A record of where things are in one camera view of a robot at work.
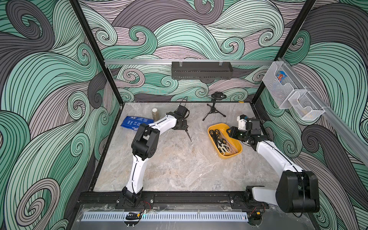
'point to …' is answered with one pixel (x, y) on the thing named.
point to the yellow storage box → (223, 128)
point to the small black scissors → (187, 134)
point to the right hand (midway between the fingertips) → (230, 131)
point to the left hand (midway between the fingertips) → (182, 124)
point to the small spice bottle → (155, 114)
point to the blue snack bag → (134, 122)
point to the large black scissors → (214, 134)
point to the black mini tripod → (218, 96)
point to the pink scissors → (233, 148)
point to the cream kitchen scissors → (223, 147)
